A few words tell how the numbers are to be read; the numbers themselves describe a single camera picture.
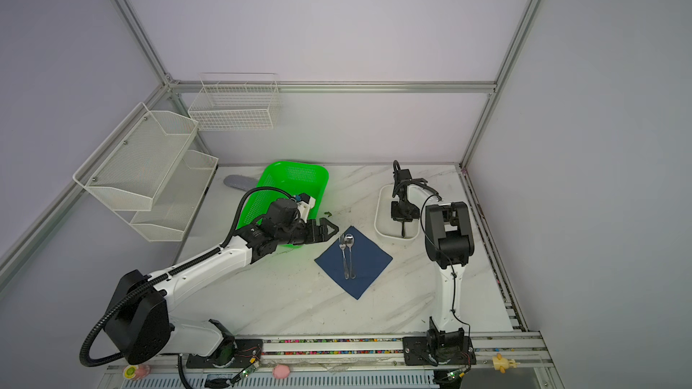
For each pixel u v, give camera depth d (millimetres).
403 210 901
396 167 919
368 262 912
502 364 680
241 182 1124
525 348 760
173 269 461
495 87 932
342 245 954
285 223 650
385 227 1063
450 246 570
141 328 405
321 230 717
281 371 701
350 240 954
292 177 1108
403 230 987
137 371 675
